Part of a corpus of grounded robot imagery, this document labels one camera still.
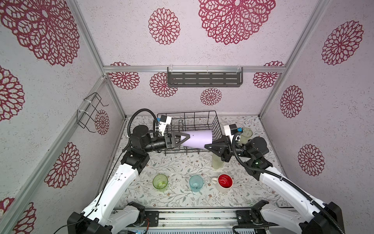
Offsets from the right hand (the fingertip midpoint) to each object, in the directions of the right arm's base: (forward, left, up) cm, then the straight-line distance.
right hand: (206, 145), depth 58 cm
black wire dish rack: (+43, +14, -32) cm, 55 cm away
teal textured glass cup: (-1, +3, -37) cm, 37 cm away
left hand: (+4, +8, -2) cm, 9 cm away
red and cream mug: (-1, -13, -37) cm, 39 cm away
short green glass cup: (-2, +24, -36) cm, 44 cm away
